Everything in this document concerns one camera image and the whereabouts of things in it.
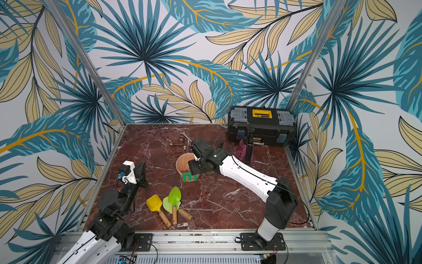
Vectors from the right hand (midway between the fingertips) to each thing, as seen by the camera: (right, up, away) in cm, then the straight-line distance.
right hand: (183, 176), depth 76 cm
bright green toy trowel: (-7, -13, +9) cm, 17 cm away
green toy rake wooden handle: (+1, 0, +6) cm, 6 cm away
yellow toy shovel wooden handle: (-16, -15, +7) cm, 23 cm away
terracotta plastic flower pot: (-4, +4, +17) cm, 18 cm away
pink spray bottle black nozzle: (+27, +12, +9) cm, 31 cm away
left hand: (-16, +7, -6) cm, 18 cm away
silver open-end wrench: (-7, +22, +38) cm, 44 cm away
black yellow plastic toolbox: (+44, +25, +22) cm, 55 cm away
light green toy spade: (-8, -17, +7) cm, 20 cm away
